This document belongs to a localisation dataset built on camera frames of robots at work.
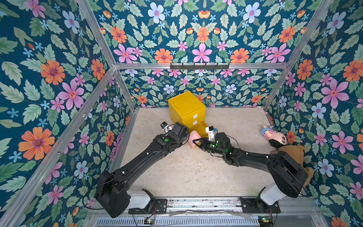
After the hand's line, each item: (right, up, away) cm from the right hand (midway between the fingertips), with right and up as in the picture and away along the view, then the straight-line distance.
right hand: (192, 142), depth 80 cm
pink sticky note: (+1, +4, +2) cm, 4 cm away
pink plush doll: (+55, +1, +10) cm, 56 cm away
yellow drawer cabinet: (-3, +19, +9) cm, 21 cm away
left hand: (-4, +4, +1) cm, 6 cm away
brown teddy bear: (+62, -7, +3) cm, 63 cm away
